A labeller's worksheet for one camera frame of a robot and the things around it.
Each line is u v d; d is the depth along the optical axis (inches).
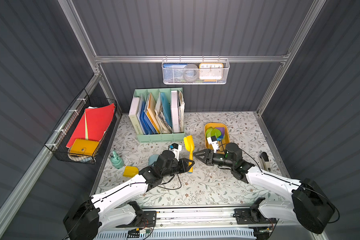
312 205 16.4
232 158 24.9
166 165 23.9
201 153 27.7
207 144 28.9
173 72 33.1
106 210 16.8
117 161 33.9
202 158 27.2
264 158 35.8
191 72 35.6
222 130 41.8
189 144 31.2
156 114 35.9
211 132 41.8
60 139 24.4
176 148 28.1
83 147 25.3
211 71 34.8
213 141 29.0
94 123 29.8
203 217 29.7
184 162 27.5
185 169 26.2
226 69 33.2
